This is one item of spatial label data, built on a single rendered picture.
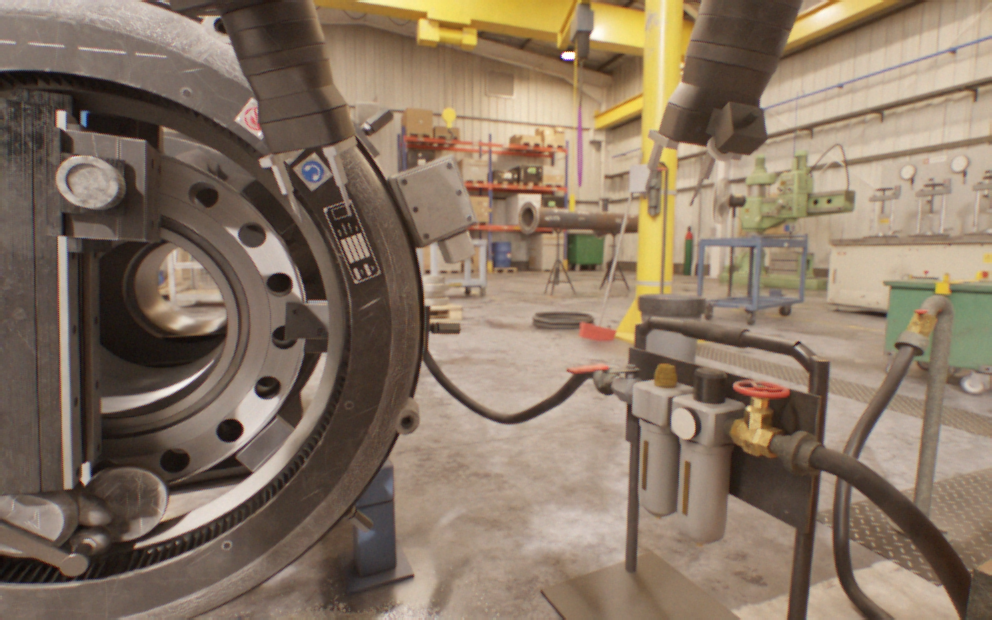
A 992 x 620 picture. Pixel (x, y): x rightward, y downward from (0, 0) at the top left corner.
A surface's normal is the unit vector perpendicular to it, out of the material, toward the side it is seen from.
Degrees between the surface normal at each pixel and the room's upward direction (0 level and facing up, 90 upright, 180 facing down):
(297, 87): 122
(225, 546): 90
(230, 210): 90
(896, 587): 0
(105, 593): 90
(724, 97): 111
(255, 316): 90
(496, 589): 0
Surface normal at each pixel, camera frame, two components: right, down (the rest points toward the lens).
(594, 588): 0.00, -0.99
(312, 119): -0.13, 0.51
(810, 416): -0.90, 0.05
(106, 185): 0.43, 0.11
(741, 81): 0.05, 0.62
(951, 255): -0.99, 0.02
